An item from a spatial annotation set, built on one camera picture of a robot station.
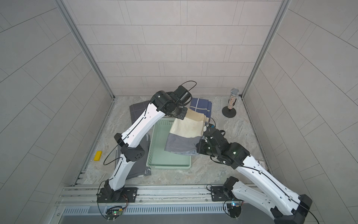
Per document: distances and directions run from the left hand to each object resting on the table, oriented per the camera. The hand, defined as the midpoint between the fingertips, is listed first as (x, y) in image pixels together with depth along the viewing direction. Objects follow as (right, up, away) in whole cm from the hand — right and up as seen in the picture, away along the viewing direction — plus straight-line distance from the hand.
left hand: (184, 113), depth 77 cm
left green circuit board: (-34, -47, -11) cm, 59 cm away
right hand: (+6, -17, -6) cm, 19 cm away
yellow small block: (-52, -26, +6) cm, 59 cm away
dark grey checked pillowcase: (-36, +1, +28) cm, 46 cm away
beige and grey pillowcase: (+1, -12, -1) cm, 12 cm away
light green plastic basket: (-16, -26, +5) cm, 31 cm away
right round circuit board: (+25, -48, -9) cm, 55 cm away
